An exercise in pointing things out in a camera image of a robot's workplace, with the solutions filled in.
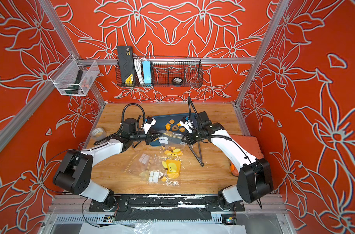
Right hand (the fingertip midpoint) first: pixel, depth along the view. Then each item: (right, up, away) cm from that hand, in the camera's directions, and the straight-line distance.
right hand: (181, 138), depth 80 cm
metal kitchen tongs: (+12, -14, +8) cm, 20 cm away
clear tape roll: (-58, 0, +20) cm, 61 cm away
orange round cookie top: (-6, +9, +26) cm, 28 cm away
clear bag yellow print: (-10, -20, +3) cm, 23 cm away
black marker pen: (-53, -4, +16) cm, 56 cm away
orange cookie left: (-9, +5, +23) cm, 25 cm away
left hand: (-12, +2, +3) cm, 12 cm away
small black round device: (-2, +37, +16) cm, 40 cm away
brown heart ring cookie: (-4, +4, +23) cm, 24 cm away
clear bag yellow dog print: (-5, -3, +1) cm, 6 cm away
